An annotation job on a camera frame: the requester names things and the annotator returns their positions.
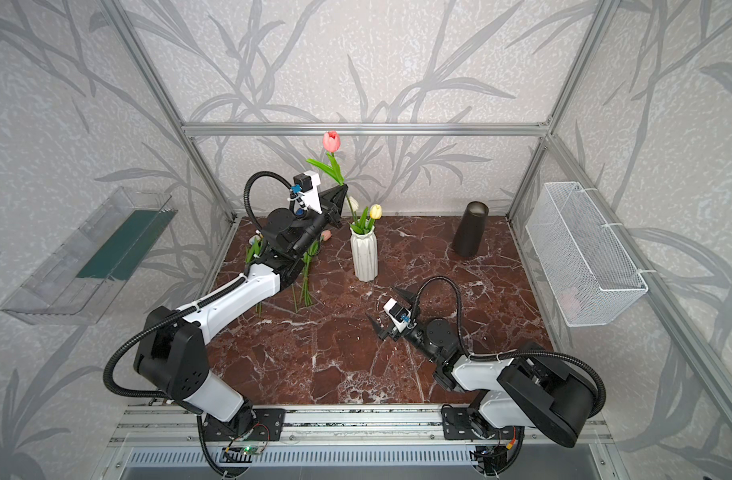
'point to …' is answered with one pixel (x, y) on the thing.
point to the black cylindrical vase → (469, 232)
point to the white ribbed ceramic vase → (364, 247)
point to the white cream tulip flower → (353, 204)
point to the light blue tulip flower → (254, 250)
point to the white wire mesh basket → (588, 275)
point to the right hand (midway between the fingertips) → (384, 290)
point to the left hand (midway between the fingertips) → (351, 178)
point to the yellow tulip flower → (375, 212)
